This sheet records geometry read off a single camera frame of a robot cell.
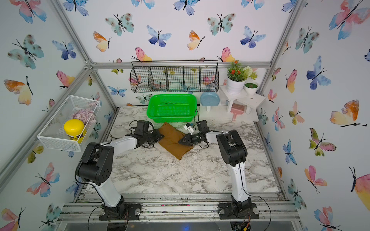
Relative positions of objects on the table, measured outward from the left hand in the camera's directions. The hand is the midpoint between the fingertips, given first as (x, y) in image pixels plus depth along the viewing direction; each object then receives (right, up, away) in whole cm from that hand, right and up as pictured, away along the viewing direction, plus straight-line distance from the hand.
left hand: (165, 134), depth 96 cm
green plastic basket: (+1, +20, +26) cm, 33 cm away
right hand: (+11, -5, 0) cm, 12 cm away
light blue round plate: (+30, +25, +10) cm, 40 cm away
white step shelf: (+57, +23, +8) cm, 62 cm away
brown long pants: (+3, -5, 0) cm, 6 cm away
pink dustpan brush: (+54, +18, +22) cm, 61 cm away
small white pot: (+59, +31, +6) cm, 67 cm away
